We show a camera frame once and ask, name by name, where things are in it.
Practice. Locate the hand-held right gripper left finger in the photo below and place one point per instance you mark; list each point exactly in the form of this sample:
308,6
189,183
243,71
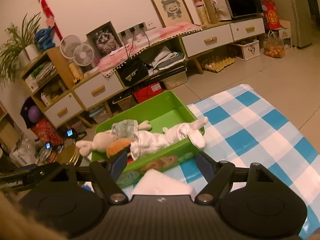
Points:
118,163

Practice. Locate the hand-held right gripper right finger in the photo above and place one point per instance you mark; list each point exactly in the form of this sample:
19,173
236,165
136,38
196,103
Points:
205,165

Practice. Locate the burger plush toy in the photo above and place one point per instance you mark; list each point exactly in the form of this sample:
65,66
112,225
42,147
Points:
117,147

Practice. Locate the cream rabbit plush toy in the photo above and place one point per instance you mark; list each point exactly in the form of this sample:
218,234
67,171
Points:
102,140

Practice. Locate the white rabbit doll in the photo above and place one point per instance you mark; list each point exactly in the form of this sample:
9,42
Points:
155,140

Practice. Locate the green plastic bin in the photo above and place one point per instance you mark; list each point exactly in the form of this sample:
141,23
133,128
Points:
163,113

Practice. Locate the person's left forearm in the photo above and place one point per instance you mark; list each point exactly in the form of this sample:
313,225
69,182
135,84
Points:
22,220

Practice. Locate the white plastic bag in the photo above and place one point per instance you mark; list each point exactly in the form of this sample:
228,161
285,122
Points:
22,152

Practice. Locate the small device blue screen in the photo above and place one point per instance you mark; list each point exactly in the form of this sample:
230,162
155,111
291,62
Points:
70,133
48,145

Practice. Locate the white foam block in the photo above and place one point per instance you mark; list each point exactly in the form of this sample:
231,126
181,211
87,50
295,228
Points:
162,183

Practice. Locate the gold lid clear jar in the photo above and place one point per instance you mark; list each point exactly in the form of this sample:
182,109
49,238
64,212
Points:
68,155

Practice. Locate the clear storage box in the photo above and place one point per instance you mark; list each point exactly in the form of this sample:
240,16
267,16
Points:
100,116
175,80

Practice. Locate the red printed box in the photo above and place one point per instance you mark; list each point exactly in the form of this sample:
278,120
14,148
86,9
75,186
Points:
46,132

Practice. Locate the blue white checkered mat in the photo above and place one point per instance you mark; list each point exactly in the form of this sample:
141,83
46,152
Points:
250,135

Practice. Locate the purple ball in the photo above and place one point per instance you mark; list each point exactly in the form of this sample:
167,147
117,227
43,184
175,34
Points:
35,113

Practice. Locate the black cloth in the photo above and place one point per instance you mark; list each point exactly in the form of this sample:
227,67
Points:
25,110

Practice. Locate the white cabinet drawer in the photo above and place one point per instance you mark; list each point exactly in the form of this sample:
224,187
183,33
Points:
98,90
207,40
247,28
63,110

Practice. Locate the red flat box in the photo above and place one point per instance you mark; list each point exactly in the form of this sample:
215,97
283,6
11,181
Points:
148,92

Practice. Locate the black box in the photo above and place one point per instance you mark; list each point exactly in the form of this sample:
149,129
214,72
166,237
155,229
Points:
132,72

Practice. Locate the small white box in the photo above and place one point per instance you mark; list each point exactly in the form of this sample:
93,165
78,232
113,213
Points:
31,83

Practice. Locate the wooden cabinet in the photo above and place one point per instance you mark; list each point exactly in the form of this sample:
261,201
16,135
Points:
62,80

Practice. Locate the yellow tube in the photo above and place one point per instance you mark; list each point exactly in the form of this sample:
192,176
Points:
76,71

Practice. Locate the egg tray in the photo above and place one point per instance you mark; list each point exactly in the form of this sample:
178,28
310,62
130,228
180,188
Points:
217,63

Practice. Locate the stack of shelf papers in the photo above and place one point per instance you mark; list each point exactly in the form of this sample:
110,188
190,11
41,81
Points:
46,72

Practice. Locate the pile of papers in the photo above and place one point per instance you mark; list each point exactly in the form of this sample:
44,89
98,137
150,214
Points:
167,57

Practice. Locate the white storage crate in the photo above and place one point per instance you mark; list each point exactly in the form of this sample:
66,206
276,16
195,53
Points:
246,50

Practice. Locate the framed cat picture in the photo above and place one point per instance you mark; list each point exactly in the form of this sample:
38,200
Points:
105,40

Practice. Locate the potted green plant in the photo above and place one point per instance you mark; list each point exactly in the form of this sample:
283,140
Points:
15,45

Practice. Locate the bag of oranges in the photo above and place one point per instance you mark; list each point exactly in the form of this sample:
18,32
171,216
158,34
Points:
274,48

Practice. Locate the blue plush toy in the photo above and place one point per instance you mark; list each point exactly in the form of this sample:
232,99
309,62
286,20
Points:
45,38

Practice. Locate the cardboard box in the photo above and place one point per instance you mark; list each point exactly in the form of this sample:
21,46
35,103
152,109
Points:
285,31

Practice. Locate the cardboard tube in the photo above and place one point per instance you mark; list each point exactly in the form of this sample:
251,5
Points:
210,8

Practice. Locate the stack of paper cups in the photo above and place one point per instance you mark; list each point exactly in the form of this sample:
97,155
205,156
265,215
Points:
198,5

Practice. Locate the framed cartoon girl picture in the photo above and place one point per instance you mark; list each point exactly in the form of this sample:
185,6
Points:
172,7

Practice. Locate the red gift bag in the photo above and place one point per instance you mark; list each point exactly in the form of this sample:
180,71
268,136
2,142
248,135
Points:
270,15

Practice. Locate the black microwave oven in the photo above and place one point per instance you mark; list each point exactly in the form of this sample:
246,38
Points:
242,3

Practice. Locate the red hanging decoration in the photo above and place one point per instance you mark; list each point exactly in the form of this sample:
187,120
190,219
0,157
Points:
47,7

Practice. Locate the grey refrigerator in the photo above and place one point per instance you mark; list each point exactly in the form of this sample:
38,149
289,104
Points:
300,12

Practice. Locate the wall power outlets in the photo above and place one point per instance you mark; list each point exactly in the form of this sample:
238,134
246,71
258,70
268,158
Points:
136,28

